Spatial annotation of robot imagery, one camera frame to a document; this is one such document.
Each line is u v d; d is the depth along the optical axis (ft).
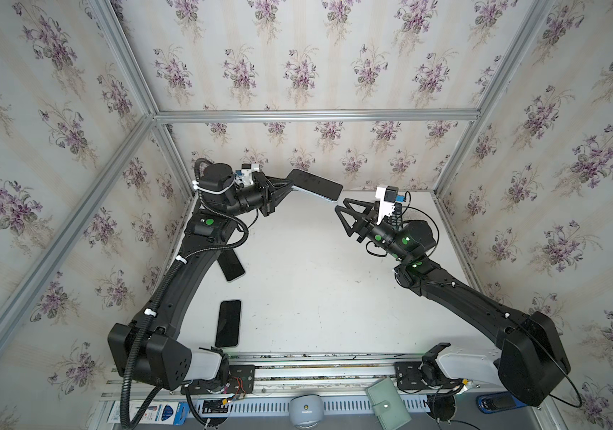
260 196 1.96
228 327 2.66
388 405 2.26
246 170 2.15
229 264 3.12
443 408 2.31
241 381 2.36
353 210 2.30
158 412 2.21
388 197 1.94
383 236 2.02
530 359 1.30
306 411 2.02
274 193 1.97
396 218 3.57
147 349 1.23
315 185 2.24
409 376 2.40
